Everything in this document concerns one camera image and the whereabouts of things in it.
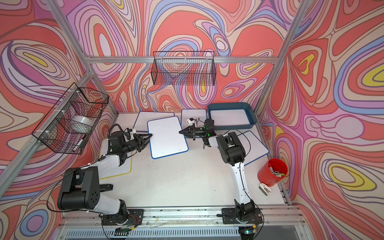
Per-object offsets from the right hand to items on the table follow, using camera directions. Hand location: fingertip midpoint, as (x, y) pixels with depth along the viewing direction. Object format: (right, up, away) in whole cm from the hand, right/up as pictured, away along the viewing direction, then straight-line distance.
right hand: (180, 136), depth 90 cm
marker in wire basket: (-48, -2, -18) cm, 51 cm away
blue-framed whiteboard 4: (+36, +13, +26) cm, 46 cm away
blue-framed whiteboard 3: (-8, -2, -3) cm, 9 cm away
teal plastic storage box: (+51, +21, +27) cm, 61 cm away
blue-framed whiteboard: (-31, +7, +18) cm, 36 cm away
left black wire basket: (-51, +6, -20) cm, 56 cm away
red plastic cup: (+52, -20, -8) cm, 56 cm away
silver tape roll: (-45, +7, -21) cm, 50 cm away
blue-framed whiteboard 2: (+13, +14, +27) cm, 33 cm away
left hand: (-15, -1, -5) cm, 16 cm away
